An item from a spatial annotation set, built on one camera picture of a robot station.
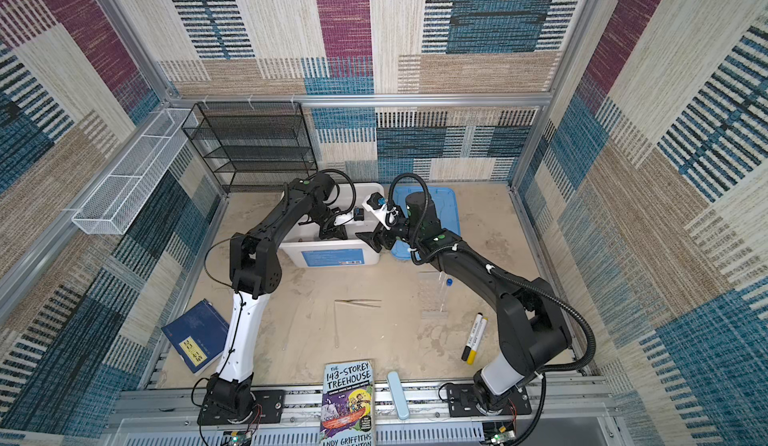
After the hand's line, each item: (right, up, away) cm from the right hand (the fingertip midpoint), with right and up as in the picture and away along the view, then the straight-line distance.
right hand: (368, 222), depth 82 cm
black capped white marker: (+27, -34, -1) cm, 43 cm away
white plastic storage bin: (-21, -8, +15) cm, 27 cm away
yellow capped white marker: (+30, -32, 0) cm, 44 cm away
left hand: (-9, -3, +18) cm, 21 cm away
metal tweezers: (-4, -24, +9) cm, 26 cm away
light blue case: (+8, -41, -9) cm, 43 cm away
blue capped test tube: (+21, -15, -4) cm, 26 cm away
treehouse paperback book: (-4, -44, -11) cm, 45 cm away
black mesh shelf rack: (-43, +27, +28) cm, 58 cm away
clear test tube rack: (+18, -22, +9) cm, 30 cm away
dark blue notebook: (-47, -31, +2) cm, 56 cm away
